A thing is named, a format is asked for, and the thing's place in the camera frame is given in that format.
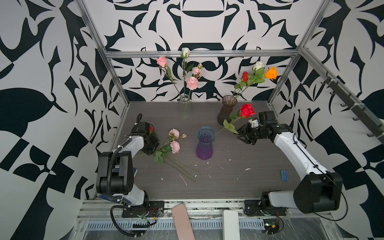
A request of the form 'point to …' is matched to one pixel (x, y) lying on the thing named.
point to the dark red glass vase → (228, 102)
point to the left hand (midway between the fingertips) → (158, 142)
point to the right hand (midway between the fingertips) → (236, 132)
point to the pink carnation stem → (161, 154)
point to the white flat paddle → (231, 228)
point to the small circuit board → (271, 226)
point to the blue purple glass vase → (206, 135)
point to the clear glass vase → (185, 107)
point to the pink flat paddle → (182, 222)
